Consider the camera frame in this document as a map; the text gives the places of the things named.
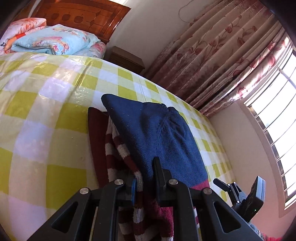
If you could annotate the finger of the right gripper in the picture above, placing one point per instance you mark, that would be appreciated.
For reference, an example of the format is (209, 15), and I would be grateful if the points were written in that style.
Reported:
(222, 185)

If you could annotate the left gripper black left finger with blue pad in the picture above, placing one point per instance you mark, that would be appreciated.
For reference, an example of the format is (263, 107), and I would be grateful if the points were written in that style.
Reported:
(90, 214)

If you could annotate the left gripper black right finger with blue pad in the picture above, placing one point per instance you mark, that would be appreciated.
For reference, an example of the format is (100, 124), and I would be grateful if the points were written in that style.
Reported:
(199, 215)

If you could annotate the pink floral quilt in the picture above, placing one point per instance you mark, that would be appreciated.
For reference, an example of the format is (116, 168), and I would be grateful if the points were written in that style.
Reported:
(18, 29)

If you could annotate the dark wooden nightstand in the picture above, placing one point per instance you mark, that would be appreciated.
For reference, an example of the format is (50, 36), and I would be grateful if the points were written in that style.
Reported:
(126, 60)

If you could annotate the red white navy striped sweater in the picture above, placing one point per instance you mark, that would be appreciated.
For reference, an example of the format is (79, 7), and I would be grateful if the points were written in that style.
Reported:
(124, 140)

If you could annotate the floral pillow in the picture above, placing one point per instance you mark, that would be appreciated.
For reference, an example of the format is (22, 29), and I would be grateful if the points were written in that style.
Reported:
(97, 51)

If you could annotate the pink floral curtain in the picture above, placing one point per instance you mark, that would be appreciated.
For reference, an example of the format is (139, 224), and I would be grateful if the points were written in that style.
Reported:
(222, 56)

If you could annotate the yellow checkered bed cover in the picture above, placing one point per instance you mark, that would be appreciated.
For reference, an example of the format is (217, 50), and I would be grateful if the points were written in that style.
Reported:
(45, 150)

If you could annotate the black camera box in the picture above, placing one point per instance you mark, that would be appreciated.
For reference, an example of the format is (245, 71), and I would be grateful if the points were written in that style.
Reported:
(254, 201)

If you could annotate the light blue floral quilt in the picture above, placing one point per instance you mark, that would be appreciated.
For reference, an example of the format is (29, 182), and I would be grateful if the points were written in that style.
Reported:
(55, 40)

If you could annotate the wooden carved headboard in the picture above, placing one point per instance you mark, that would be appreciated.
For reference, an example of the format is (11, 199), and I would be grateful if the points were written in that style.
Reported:
(100, 18)

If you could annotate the window with metal bars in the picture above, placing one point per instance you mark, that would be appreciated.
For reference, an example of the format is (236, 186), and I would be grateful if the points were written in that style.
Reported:
(271, 109)

